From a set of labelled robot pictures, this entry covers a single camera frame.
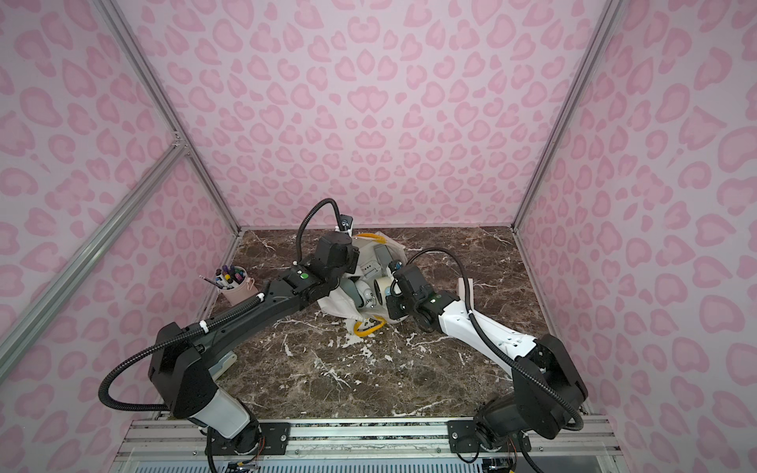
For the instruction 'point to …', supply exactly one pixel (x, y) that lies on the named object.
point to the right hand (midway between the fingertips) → (392, 299)
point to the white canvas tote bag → (361, 297)
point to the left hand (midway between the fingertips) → (349, 242)
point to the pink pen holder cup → (234, 283)
